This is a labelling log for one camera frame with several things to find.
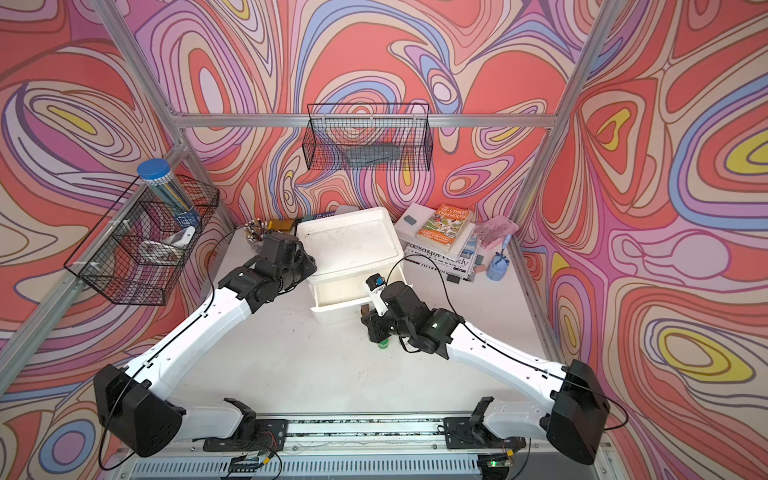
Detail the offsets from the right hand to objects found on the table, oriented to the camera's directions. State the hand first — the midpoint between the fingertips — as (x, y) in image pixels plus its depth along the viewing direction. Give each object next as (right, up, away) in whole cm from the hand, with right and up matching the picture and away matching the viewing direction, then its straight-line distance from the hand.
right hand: (367, 327), depth 75 cm
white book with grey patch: (+14, +32, +36) cm, 50 cm away
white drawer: (-8, +6, +5) cm, 11 cm away
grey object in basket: (-2, +53, +26) cm, 59 cm away
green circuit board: (-30, -33, -3) cm, 44 cm away
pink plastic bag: (+49, +29, +43) cm, 71 cm away
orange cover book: (+25, +28, +28) cm, 47 cm away
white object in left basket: (-48, +19, -4) cm, 52 cm away
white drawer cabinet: (-6, +21, +8) cm, 23 cm away
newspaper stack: (+31, +14, +27) cm, 43 cm away
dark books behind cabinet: (-36, +31, +44) cm, 65 cm away
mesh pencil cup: (-39, +27, +22) cm, 52 cm away
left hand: (-13, +17, +4) cm, 22 cm away
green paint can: (+4, -8, +13) cm, 16 cm away
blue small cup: (+42, +14, +23) cm, 50 cm away
